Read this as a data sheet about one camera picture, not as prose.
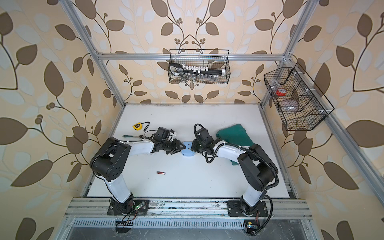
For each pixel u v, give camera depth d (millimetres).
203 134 718
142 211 737
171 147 840
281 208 756
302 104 732
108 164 488
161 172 860
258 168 463
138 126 1050
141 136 997
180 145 889
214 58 911
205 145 705
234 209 736
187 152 914
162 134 783
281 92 808
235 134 966
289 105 721
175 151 865
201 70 817
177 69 840
